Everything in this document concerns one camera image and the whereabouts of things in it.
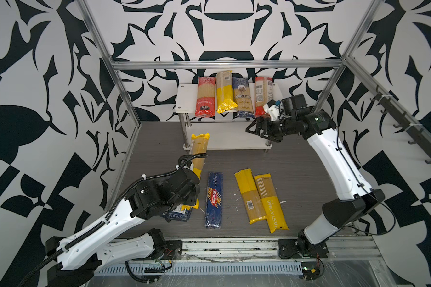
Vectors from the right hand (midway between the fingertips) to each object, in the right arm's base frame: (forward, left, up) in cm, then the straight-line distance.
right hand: (252, 129), depth 71 cm
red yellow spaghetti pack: (+17, +19, +1) cm, 25 cm away
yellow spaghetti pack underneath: (-6, +21, -3) cm, 22 cm away
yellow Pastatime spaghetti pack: (-15, -11, -33) cm, 37 cm away
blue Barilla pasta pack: (-24, +31, -27) cm, 47 cm away
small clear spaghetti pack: (-21, -3, -32) cm, 38 cm away
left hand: (-19, +23, -10) cm, 31 cm away
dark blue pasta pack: (-17, +16, -31) cm, 38 cm away
